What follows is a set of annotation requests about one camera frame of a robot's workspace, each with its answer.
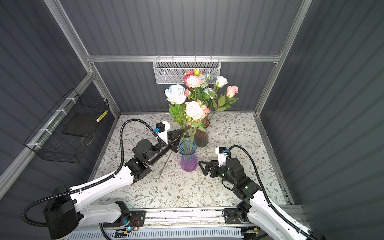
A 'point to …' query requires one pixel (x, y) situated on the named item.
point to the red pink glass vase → (201, 138)
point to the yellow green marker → (102, 116)
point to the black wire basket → (66, 132)
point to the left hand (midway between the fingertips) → (183, 130)
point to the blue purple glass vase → (188, 161)
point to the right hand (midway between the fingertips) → (206, 163)
